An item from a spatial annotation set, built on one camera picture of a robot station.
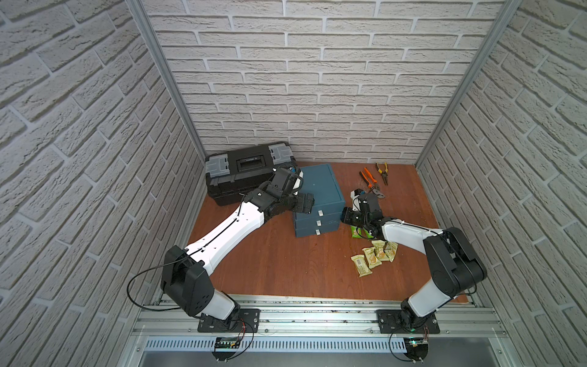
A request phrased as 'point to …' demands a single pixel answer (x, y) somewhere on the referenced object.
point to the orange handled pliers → (373, 183)
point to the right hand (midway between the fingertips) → (341, 213)
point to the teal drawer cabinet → (320, 181)
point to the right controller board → (416, 349)
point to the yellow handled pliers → (384, 173)
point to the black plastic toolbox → (230, 176)
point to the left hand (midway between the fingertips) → (308, 197)
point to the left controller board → (225, 348)
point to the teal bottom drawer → (316, 230)
